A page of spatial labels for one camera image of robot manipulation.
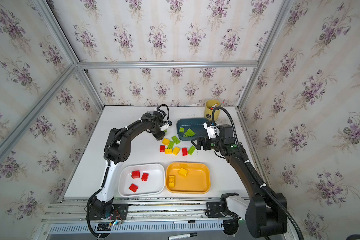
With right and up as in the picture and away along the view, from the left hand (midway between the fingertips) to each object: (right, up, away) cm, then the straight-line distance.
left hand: (159, 134), depth 103 cm
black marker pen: (+16, -43, -37) cm, 59 cm away
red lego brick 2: (-11, -21, -19) cm, 30 cm away
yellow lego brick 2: (+5, -5, -5) cm, 8 cm away
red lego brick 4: (+3, -9, -7) cm, 12 cm away
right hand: (+25, -2, -23) cm, 34 cm away
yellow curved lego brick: (+10, -25, -19) cm, 33 cm away
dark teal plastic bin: (+26, +6, +6) cm, 27 cm away
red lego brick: (-11, -27, -23) cm, 37 cm away
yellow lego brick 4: (+12, -10, -10) cm, 19 cm away
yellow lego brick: (+17, -20, -19) cm, 32 cm away
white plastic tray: (+1, -27, -19) cm, 33 cm away
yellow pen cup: (+36, +20, +3) cm, 41 cm away
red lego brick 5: (+18, -10, -10) cm, 23 cm away
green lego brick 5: (+22, -10, -7) cm, 26 cm away
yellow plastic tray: (+25, -24, -21) cm, 41 cm away
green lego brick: (+21, +1, +1) cm, 21 cm away
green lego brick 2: (+16, +3, +1) cm, 16 cm away
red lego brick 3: (-5, -23, -19) cm, 30 cm away
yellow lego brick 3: (+8, -10, -9) cm, 16 cm away
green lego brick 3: (+12, -4, -2) cm, 13 cm away
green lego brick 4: (+9, -7, -5) cm, 12 cm away
